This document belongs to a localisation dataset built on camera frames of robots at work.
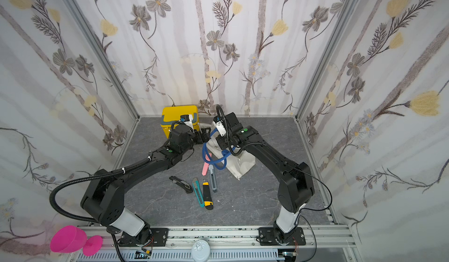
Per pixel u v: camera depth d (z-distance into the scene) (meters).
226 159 0.80
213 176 0.91
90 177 0.42
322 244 0.73
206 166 0.96
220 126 0.76
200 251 0.66
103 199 0.44
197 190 0.87
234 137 0.60
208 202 0.84
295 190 0.45
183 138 0.65
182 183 0.88
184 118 0.73
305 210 0.49
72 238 0.59
